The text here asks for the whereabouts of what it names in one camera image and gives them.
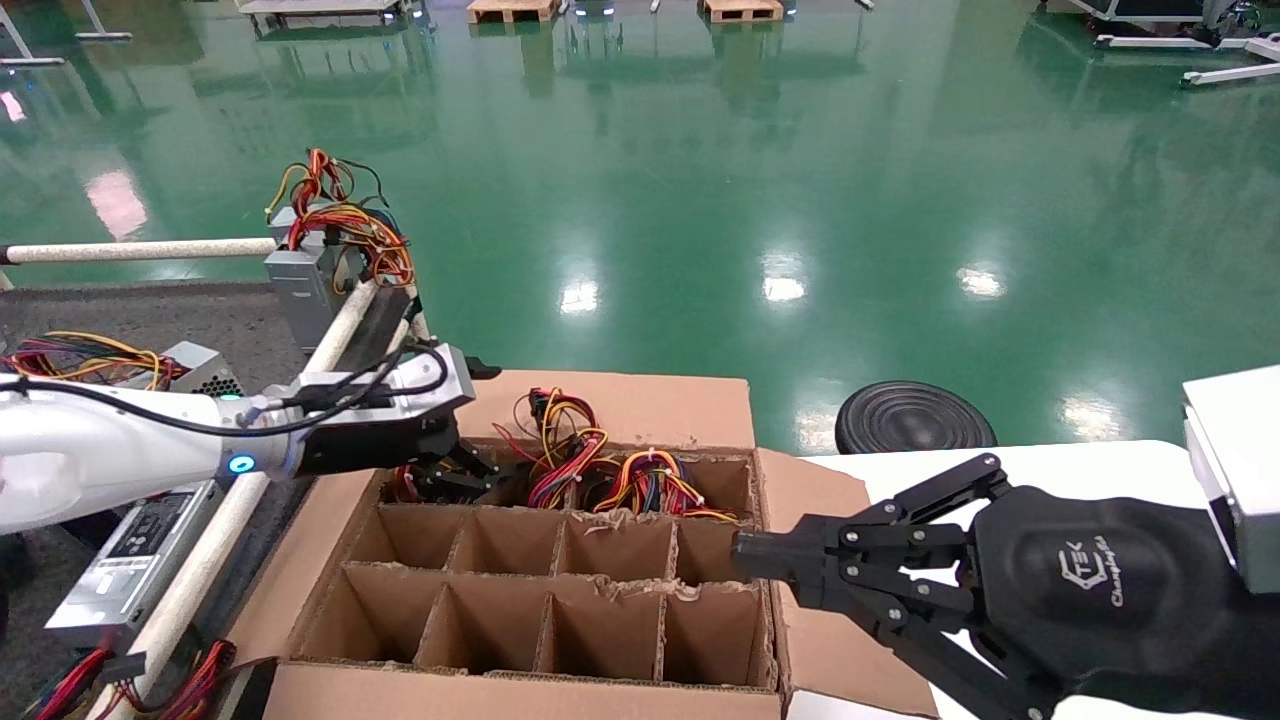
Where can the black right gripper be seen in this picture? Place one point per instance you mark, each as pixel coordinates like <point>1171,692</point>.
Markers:
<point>1100,590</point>

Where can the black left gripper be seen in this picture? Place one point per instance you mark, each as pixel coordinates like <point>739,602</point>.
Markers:
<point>370,445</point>

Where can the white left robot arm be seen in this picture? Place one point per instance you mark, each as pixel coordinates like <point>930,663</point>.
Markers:
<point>90,460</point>

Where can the cardboard box with dividers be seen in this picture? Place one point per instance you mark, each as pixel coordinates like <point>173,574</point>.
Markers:
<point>620,400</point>

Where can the black round ribbed disc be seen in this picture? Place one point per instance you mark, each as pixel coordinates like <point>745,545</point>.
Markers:
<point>915,420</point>

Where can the power supply with round vent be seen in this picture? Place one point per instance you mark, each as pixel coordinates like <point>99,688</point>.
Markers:
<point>200,368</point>

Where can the grey foam cart mat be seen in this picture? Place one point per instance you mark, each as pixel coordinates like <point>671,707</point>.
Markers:
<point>200,315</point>

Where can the flat power supply with label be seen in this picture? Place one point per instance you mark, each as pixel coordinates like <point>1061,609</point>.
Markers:
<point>130,560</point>

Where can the wooden pallet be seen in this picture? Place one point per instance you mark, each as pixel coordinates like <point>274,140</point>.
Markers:
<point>510,10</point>
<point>742,10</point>

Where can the grey low platform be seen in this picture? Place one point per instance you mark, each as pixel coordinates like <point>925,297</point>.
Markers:
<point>320,8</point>

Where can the white metal stand leg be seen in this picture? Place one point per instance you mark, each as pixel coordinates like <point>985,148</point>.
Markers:
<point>100,36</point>
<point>1160,42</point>
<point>25,58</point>
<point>1230,75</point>

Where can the dark machine base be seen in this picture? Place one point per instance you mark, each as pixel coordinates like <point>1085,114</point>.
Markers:
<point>1150,8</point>

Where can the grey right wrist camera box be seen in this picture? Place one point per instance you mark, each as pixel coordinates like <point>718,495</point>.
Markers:
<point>1240,470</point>

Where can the white pipe cart frame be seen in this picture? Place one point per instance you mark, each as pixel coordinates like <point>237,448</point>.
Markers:
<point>150,250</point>

